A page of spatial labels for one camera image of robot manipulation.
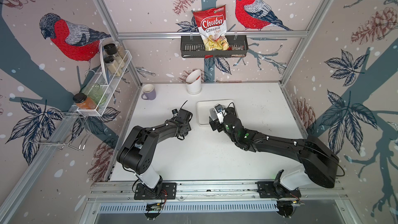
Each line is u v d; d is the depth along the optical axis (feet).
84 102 1.97
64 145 1.76
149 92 3.40
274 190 2.15
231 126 1.98
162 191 2.34
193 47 3.11
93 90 2.26
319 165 1.39
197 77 3.48
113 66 2.50
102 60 2.11
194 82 3.43
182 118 2.49
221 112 2.25
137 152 1.52
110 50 2.61
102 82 2.42
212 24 2.62
